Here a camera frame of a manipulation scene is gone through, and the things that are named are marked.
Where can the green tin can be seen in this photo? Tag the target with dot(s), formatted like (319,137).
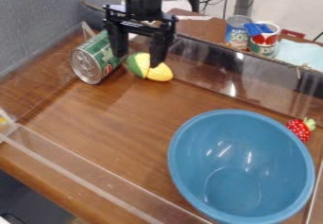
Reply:
(92,60)

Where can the clear acrylic front wall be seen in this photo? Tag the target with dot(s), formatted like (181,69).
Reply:
(111,187)

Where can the blue plastic bowl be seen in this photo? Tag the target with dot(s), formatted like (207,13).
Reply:
(241,167)

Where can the clear acrylic wall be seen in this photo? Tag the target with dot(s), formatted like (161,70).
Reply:
(273,84)
(111,187)

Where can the blue soup can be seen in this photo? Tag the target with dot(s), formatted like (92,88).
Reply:
(237,36)

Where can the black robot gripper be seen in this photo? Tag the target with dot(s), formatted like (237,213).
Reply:
(141,17)

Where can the clear acrylic back wall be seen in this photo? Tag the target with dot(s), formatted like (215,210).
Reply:
(273,84)

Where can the light blue cloth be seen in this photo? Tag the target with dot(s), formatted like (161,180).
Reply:
(301,54)

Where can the red white tomato can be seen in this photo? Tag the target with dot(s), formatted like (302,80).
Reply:
(263,44)

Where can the yellow green toy corn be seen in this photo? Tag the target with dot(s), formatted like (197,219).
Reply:
(138,63)

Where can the red toy strawberry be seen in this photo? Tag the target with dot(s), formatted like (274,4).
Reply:
(302,128)

